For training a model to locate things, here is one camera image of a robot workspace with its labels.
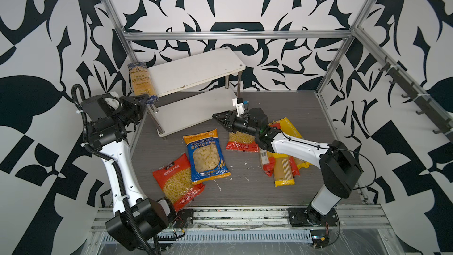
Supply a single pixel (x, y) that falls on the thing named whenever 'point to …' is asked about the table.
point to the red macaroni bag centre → (240, 141)
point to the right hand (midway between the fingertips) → (213, 116)
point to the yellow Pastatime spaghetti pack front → (282, 170)
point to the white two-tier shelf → (193, 90)
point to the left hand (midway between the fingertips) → (146, 93)
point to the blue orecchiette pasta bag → (206, 160)
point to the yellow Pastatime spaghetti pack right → (287, 127)
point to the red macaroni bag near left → (174, 180)
